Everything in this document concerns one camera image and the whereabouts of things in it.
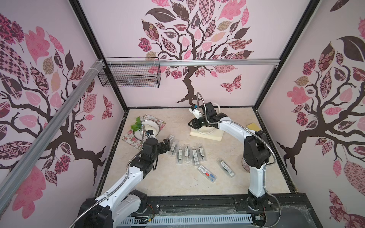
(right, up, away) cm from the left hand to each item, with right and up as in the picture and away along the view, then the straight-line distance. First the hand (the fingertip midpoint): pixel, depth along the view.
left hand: (164, 144), depth 84 cm
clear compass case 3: (+19, -9, +6) cm, 22 cm away
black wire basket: (-24, +47, +11) cm, 54 cm away
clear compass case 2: (+14, -8, +8) cm, 18 cm away
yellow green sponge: (+67, +9, +25) cm, 72 cm away
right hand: (+17, +14, +8) cm, 24 cm away
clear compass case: (+5, -5, +10) cm, 12 cm away
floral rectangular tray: (-28, +2, +16) cm, 32 cm away
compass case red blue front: (+27, -19, -1) cm, 33 cm away
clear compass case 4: (+24, -8, +8) cm, 26 cm away
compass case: (+38, -15, +1) cm, 41 cm away
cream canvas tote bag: (+27, +7, -3) cm, 28 cm away
